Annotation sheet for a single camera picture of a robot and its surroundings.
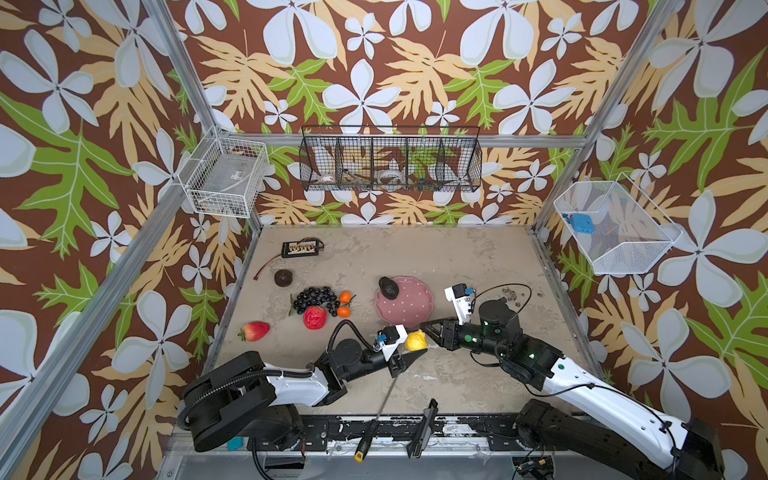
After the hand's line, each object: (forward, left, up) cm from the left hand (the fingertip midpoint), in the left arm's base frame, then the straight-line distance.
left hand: (419, 336), depth 72 cm
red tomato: (+11, +29, -12) cm, 34 cm away
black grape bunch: (+20, +31, -15) cm, 39 cm away
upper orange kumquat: (+21, +21, -16) cm, 34 cm away
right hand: (+1, 0, +3) cm, 3 cm away
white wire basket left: (+42, +55, +15) cm, 71 cm away
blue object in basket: (+31, -49, +8) cm, 59 cm away
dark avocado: (+22, +7, -13) cm, 26 cm away
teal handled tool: (-20, +45, -18) cm, 53 cm away
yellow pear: (-2, +1, +2) cm, 3 cm away
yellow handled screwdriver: (-17, +12, -17) cm, 27 cm away
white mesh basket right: (+28, -57, +10) cm, 64 cm away
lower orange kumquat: (+15, +21, -16) cm, 30 cm away
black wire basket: (+56, +8, +13) cm, 58 cm away
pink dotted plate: (+18, -1, -17) cm, 24 cm away
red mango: (+8, +47, -15) cm, 50 cm away
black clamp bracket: (-18, -2, -16) cm, 24 cm away
